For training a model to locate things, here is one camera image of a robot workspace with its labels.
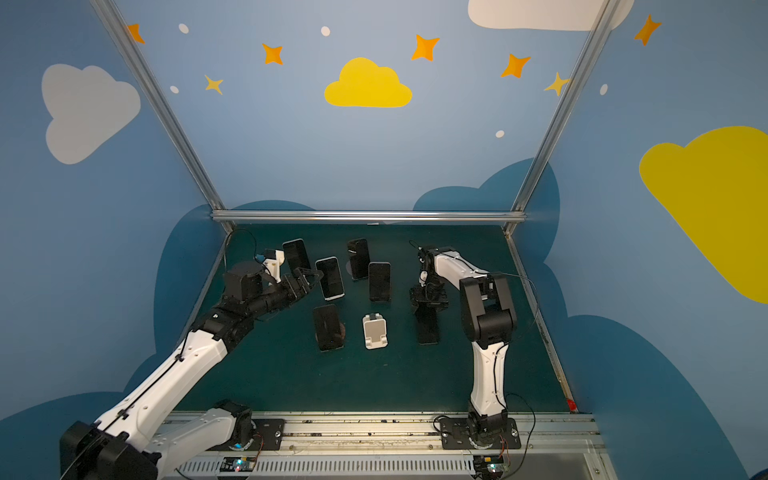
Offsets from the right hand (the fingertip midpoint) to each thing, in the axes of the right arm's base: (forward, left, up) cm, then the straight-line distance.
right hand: (427, 306), depth 98 cm
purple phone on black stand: (+9, +17, 0) cm, 19 cm away
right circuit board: (-42, -14, -2) cm, 45 cm away
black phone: (+12, +24, +9) cm, 28 cm away
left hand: (-8, +30, +24) cm, 39 cm away
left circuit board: (-45, +47, -1) cm, 66 cm away
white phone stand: (-11, +16, +4) cm, 20 cm away
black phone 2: (-7, 0, 0) cm, 7 cm away
